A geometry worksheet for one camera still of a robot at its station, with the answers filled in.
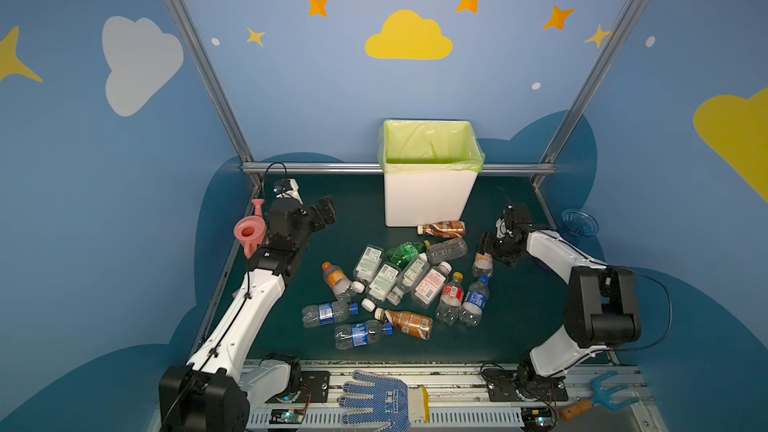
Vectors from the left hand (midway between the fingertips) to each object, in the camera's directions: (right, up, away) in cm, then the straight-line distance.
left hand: (323, 201), depth 79 cm
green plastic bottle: (+23, -17, +19) cm, 34 cm away
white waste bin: (+25, +1, +17) cm, 30 cm away
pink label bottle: (+30, -25, +10) cm, 40 cm away
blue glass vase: (+73, -6, +5) cm, 73 cm away
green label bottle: (+10, -20, +14) cm, 27 cm away
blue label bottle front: (+6, -36, 0) cm, 37 cm away
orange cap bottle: (+2, -24, +10) cm, 26 cm away
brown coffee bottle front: (+23, -33, +1) cm, 41 cm away
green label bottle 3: (+24, -23, +10) cm, 35 cm away
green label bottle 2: (+15, -25, +10) cm, 31 cm away
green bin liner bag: (+24, +20, +25) cm, 40 cm away
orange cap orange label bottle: (+48, -20, +16) cm, 55 cm away
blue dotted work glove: (+19, -50, -7) cm, 54 cm away
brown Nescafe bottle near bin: (+40, -9, +22) cm, 47 cm away
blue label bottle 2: (0, -31, +3) cm, 31 cm away
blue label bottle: (+42, -29, +5) cm, 51 cm away
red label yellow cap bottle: (+34, -30, +5) cm, 46 cm away
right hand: (+50, -15, +16) cm, 54 cm away
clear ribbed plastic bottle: (+36, -16, +17) cm, 43 cm away
